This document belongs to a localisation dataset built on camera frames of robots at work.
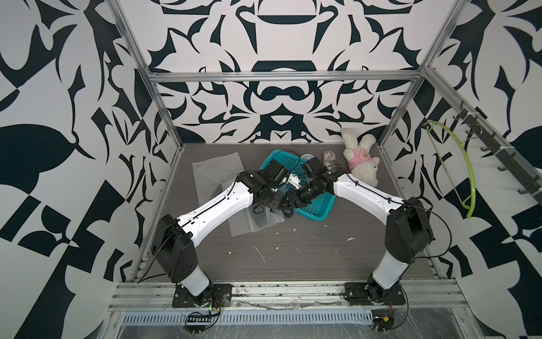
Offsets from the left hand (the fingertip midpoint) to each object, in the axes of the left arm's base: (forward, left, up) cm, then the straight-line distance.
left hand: (271, 194), depth 81 cm
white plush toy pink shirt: (+24, -43, -7) cm, 50 cm away
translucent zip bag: (-4, +8, -12) cm, 15 cm away
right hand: (-4, -4, -1) cm, 6 cm away
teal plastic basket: (+2, -21, -16) cm, 27 cm away
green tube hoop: (-12, -62, +13) cm, 64 cm away
